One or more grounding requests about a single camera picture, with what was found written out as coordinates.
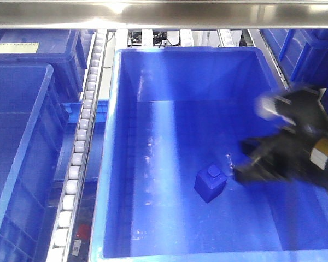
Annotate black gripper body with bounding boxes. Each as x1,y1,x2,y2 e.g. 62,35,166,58
258,132,326,182

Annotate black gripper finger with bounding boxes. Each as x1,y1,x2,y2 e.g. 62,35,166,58
240,138,266,160
233,163,288,186

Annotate small blue plastic box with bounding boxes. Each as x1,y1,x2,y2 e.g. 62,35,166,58
194,164,228,204

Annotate large blue plastic bin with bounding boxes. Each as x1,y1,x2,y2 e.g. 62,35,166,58
89,46,328,262

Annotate steel rack with roller tracks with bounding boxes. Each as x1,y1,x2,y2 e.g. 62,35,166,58
0,0,328,262

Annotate blue bin with paper label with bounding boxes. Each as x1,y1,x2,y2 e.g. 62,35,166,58
0,29,95,102

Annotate pale paper label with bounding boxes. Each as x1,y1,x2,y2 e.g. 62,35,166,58
0,42,40,55

